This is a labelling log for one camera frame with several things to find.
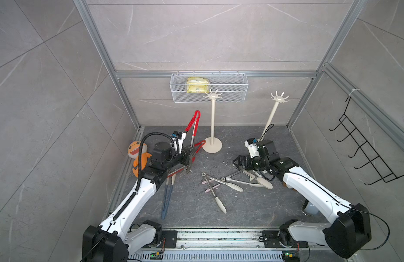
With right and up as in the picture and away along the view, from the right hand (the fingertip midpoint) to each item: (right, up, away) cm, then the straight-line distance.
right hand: (241, 160), depth 81 cm
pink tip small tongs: (-18, -13, +8) cm, 24 cm away
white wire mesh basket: (0, +44, +20) cm, 49 cm away
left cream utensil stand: (-14, +7, +26) cm, 30 cm away
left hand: (-24, +8, -6) cm, 26 cm away
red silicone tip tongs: (-27, -2, +19) cm, 33 cm away
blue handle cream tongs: (-39, -16, +9) cm, 43 cm away
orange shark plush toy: (-62, +4, +16) cm, 65 cm away
